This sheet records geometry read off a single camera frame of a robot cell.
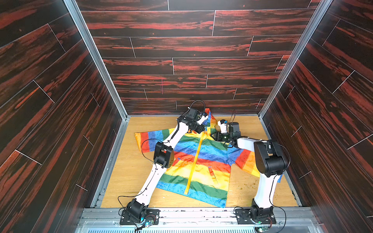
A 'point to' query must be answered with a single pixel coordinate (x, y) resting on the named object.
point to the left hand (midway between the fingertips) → (204, 127)
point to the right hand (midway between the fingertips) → (214, 133)
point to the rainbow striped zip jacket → (203, 162)
